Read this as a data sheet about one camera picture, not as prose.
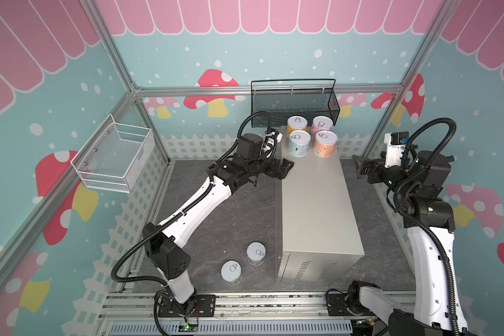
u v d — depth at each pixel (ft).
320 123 2.49
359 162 1.94
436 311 1.18
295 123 2.54
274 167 2.11
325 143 2.32
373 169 1.79
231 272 2.52
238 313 2.42
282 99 3.03
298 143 2.32
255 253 2.66
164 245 1.40
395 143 1.66
